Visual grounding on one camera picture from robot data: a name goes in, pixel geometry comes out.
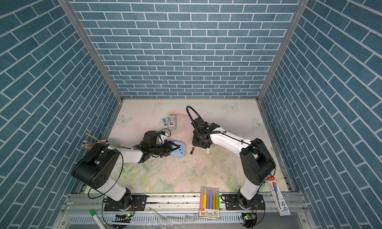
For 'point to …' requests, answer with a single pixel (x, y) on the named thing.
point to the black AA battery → (192, 150)
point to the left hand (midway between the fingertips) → (181, 150)
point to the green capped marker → (99, 223)
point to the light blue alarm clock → (180, 152)
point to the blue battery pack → (165, 121)
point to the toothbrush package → (282, 209)
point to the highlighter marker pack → (209, 203)
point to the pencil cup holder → (89, 145)
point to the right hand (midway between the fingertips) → (196, 144)
